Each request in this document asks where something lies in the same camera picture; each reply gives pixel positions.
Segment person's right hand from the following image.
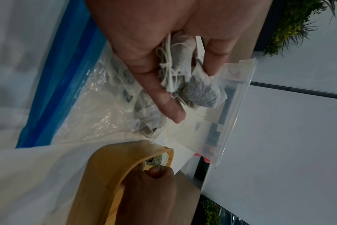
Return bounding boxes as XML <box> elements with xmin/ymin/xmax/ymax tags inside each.
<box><xmin>120</xmin><ymin>165</ymin><xmax>178</xmax><ymax>225</ymax></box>

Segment clear zip bag with tea bags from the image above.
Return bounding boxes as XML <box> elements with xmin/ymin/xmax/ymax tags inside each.
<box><xmin>15</xmin><ymin>0</ymin><xmax>172</xmax><ymax>150</ymax></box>

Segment person's left hand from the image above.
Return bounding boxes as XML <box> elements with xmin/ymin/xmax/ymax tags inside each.
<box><xmin>85</xmin><ymin>0</ymin><xmax>271</xmax><ymax>123</ymax></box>

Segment clear storage box pink latches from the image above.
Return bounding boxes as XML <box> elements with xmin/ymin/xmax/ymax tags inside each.
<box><xmin>157</xmin><ymin>57</ymin><xmax>258</xmax><ymax>169</ymax></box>

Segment yellow tray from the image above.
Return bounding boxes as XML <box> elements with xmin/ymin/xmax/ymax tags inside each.
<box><xmin>65</xmin><ymin>140</ymin><xmax>175</xmax><ymax>225</ymax></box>

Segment dark window strip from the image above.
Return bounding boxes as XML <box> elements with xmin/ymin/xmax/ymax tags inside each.
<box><xmin>193</xmin><ymin>157</ymin><xmax>214</xmax><ymax>183</ymax></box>

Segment beige bench seat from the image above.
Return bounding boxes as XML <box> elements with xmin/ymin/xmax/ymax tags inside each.
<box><xmin>172</xmin><ymin>170</ymin><xmax>203</xmax><ymax>225</ymax></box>
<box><xmin>247</xmin><ymin>0</ymin><xmax>272</xmax><ymax>58</ymax></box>

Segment black planter box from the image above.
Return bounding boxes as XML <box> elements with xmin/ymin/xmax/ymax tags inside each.
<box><xmin>253</xmin><ymin>0</ymin><xmax>293</xmax><ymax>53</ymax></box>

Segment white roller blind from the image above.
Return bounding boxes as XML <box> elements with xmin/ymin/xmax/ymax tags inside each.
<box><xmin>201</xmin><ymin>83</ymin><xmax>337</xmax><ymax>225</ymax></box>

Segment tea bags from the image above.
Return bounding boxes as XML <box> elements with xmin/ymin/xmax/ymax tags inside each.
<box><xmin>101</xmin><ymin>54</ymin><xmax>169</xmax><ymax>138</ymax></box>
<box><xmin>156</xmin><ymin>30</ymin><xmax>228</xmax><ymax>110</ymax></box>
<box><xmin>143</xmin><ymin>153</ymin><xmax>170</xmax><ymax>171</ymax></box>

